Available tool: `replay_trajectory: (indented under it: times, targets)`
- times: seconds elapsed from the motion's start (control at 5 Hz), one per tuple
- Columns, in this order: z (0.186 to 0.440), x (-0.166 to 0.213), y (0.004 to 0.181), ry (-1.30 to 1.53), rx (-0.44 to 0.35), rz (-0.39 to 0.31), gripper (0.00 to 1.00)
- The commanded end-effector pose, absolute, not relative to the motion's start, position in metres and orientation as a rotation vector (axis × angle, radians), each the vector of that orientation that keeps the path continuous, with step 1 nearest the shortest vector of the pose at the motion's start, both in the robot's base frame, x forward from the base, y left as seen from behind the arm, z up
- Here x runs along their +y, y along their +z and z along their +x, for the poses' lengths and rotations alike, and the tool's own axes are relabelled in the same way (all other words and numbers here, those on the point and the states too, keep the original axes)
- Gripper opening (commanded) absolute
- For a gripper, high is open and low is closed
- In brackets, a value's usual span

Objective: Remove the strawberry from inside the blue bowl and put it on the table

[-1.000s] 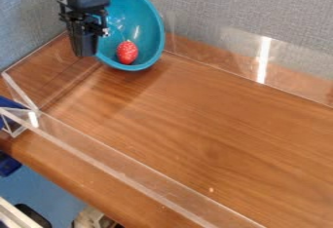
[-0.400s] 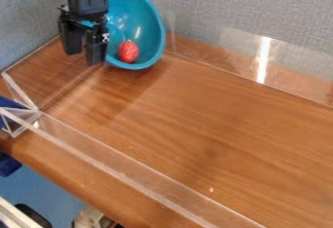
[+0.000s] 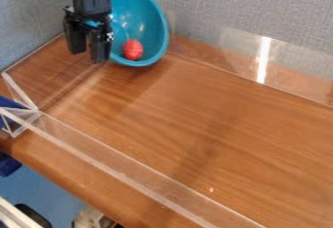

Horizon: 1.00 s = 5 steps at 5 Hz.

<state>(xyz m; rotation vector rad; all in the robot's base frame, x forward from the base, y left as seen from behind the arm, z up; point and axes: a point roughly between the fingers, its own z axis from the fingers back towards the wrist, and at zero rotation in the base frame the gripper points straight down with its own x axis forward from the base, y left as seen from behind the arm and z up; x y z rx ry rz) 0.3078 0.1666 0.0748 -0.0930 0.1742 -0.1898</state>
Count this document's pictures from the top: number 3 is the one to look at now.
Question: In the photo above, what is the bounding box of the black and white equipment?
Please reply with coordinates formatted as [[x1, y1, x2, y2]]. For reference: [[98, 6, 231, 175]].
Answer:
[[0, 197, 52, 228]]

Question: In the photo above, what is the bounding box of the blue table clamp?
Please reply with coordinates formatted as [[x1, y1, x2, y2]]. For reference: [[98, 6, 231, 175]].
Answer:
[[0, 95, 24, 177]]

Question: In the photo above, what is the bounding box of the white crumpled object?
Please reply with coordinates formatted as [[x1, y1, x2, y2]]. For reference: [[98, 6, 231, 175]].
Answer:
[[71, 206, 124, 228]]

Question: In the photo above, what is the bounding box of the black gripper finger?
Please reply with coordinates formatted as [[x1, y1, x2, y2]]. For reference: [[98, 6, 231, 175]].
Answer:
[[63, 19, 86, 54], [90, 26, 112, 62]]

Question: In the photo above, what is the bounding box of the blue plastic bowl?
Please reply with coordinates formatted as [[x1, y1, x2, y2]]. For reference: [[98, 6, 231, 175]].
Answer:
[[111, 0, 168, 67]]

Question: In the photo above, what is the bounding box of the red toy strawberry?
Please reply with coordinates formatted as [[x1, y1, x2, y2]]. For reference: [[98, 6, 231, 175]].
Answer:
[[122, 39, 144, 60]]

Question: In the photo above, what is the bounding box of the clear acrylic left barrier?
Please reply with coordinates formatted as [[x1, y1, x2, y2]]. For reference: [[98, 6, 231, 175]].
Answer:
[[1, 34, 102, 109]]

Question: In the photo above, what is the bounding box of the clear acrylic back barrier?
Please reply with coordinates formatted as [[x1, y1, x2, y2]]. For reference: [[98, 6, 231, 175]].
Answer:
[[166, 10, 333, 108]]

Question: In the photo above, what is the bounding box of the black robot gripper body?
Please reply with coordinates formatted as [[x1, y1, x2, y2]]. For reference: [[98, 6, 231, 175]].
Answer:
[[64, 0, 112, 27]]

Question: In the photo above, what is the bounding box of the clear acrylic barrier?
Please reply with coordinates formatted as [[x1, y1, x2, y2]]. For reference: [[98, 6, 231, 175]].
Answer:
[[1, 34, 102, 109], [0, 107, 265, 228], [166, 10, 333, 108]]

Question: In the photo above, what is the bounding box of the clear acrylic front barrier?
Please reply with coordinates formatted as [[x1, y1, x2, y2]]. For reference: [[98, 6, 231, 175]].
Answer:
[[0, 107, 265, 228]]

